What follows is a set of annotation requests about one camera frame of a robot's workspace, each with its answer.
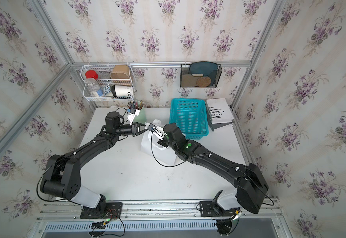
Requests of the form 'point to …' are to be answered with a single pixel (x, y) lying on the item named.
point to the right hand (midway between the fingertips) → (162, 128)
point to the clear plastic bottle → (92, 87)
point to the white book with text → (218, 112)
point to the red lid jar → (91, 74)
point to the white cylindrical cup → (118, 90)
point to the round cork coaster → (203, 82)
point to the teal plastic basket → (191, 115)
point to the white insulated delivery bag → (150, 148)
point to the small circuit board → (98, 225)
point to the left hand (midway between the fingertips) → (152, 130)
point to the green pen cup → (138, 104)
